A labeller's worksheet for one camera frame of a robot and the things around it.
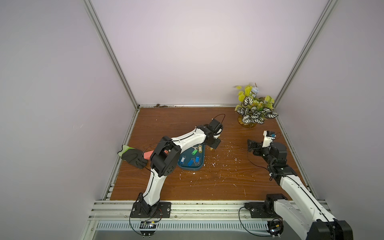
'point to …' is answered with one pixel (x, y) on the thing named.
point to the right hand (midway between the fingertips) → (256, 138)
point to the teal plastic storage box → (195, 166)
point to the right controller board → (275, 227)
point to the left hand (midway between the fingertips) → (217, 143)
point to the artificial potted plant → (252, 110)
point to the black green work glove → (133, 156)
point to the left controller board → (147, 228)
